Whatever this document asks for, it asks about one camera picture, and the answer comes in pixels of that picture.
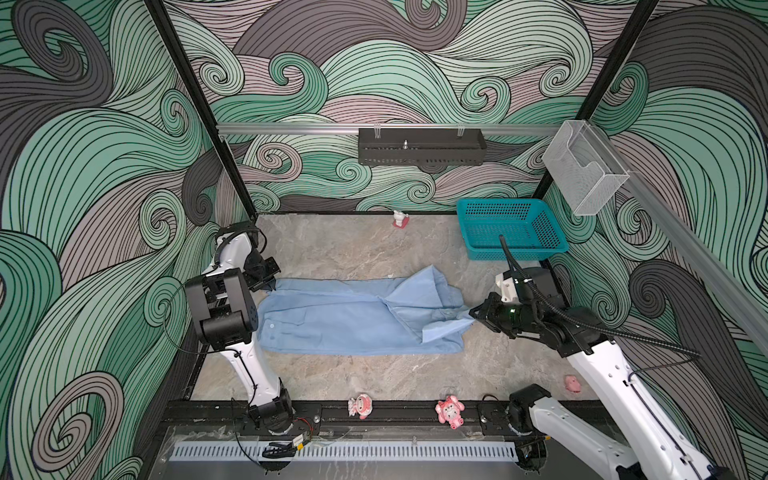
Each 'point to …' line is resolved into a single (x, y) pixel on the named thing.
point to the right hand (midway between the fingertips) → (469, 311)
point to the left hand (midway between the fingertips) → (273, 282)
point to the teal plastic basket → (529, 227)
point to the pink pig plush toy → (450, 410)
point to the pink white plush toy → (361, 405)
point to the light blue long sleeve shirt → (416, 314)
